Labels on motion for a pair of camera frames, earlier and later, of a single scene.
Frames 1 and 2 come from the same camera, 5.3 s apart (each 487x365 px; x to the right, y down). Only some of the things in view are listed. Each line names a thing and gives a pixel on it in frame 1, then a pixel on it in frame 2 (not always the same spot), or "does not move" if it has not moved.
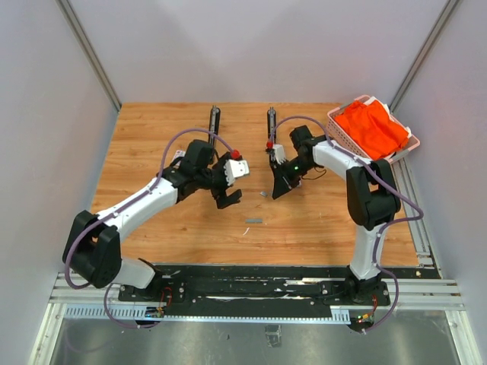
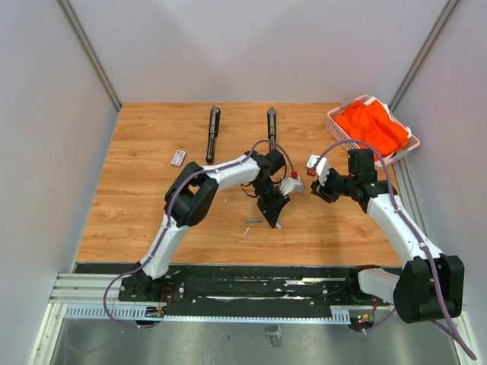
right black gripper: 282,182 -> 323,192
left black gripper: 223,201 -> 272,210
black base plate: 248,291 does not move
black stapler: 272,123 does not move
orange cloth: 374,128 does not move
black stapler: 214,119 does not move
